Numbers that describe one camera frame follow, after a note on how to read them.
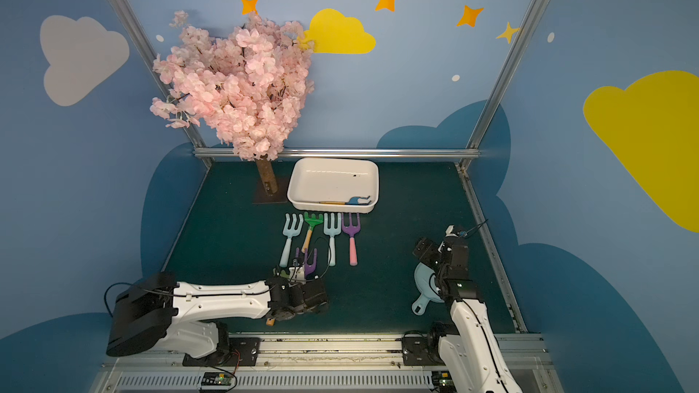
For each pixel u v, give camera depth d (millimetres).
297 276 757
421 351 741
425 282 882
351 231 990
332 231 991
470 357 451
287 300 591
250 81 617
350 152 1139
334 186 1123
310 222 1013
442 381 732
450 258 705
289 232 993
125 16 768
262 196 1089
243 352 747
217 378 718
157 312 414
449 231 760
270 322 782
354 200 1076
